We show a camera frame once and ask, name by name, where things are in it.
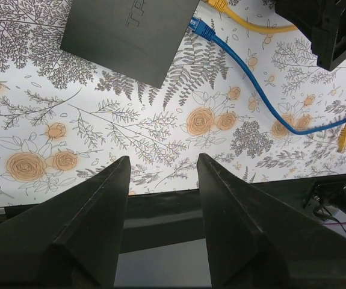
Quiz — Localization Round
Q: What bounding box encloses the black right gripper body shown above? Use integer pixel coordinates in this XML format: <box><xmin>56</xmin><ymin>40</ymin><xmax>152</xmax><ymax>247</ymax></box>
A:
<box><xmin>274</xmin><ymin>0</ymin><xmax>346</xmax><ymax>71</ymax></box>

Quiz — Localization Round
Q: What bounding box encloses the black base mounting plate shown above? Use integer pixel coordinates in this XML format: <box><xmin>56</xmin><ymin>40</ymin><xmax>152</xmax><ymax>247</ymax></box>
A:
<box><xmin>0</xmin><ymin>172</ymin><xmax>346</xmax><ymax>253</ymax></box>

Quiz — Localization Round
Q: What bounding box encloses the floral patterned table mat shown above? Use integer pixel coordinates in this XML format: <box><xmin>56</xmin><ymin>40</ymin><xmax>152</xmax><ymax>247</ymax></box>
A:
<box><xmin>0</xmin><ymin>1</ymin><xmax>346</xmax><ymax>207</ymax></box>

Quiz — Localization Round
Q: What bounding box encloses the black network switch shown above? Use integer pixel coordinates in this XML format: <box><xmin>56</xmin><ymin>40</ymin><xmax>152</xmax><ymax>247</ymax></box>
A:
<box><xmin>60</xmin><ymin>0</ymin><xmax>199</xmax><ymax>89</ymax></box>

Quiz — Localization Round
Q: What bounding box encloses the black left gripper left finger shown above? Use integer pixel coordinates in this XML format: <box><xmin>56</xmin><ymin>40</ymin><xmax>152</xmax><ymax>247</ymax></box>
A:
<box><xmin>0</xmin><ymin>156</ymin><xmax>131</xmax><ymax>288</ymax></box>

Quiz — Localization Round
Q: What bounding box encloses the blue ethernet cable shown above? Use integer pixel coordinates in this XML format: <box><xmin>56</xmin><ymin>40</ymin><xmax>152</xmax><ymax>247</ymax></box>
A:
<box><xmin>188</xmin><ymin>16</ymin><xmax>346</xmax><ymax>135</ymax></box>

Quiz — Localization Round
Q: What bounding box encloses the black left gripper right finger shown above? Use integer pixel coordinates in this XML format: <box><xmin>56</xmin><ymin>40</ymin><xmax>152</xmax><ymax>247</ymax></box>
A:
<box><xmin>197</xmin><ymin>154</ymin><xmax>346</xmax><ymax>288</ymax></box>

